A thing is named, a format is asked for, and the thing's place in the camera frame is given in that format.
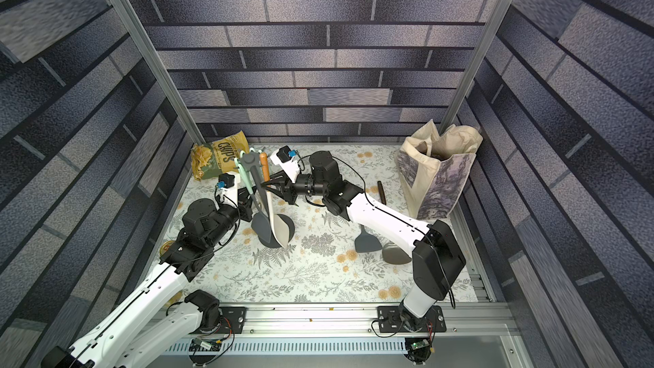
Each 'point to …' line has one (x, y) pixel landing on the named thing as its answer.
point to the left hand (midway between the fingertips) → (254, 186)
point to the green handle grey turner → (366, 242)
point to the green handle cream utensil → (247, 183)
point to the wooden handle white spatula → (280, 225)
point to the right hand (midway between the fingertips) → (262, 181)
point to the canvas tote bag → (434, 167)
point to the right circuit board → (418, 349)
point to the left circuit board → (200, 344)
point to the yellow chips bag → (210, 159)
